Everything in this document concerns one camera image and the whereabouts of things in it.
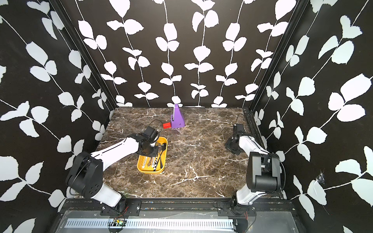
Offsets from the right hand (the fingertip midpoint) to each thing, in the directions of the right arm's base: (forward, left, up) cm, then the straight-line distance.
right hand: (227, 144), depth 94 cm
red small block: (+20, +43, -4) cm, 47 cm away
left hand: (-6, +47, +2) cm, 47 cm away
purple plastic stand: (+18, +34, +4) cm, 39 cm away
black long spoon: (-1, +43, -2) cm, 43 cm away
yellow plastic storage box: (-14, +54, -3) cm, 56 cm away
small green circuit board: (-42, +59, -4) cm, 73 cm away
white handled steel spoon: (-13, +49, +1) cm, 51 cm away
